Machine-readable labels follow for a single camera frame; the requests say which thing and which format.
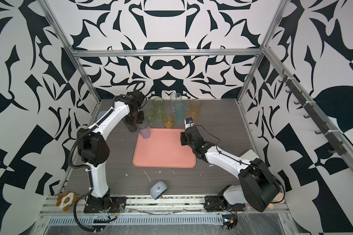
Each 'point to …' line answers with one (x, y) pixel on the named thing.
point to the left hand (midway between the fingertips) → (139, 119)
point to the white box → (250, 154)
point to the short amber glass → (168, 119)
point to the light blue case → (101, 114)
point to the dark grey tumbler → (130, 125)
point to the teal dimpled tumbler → (180, 110)
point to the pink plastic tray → (163, 149)
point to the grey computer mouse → (157, 189)
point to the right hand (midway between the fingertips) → (184, 131)
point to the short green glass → (149, 114)
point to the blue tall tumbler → (144, 129)
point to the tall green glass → (159, 103)
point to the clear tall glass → (175, 98)
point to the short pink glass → (192, 114)
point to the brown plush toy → (66, 199)
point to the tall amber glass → (195, 105)
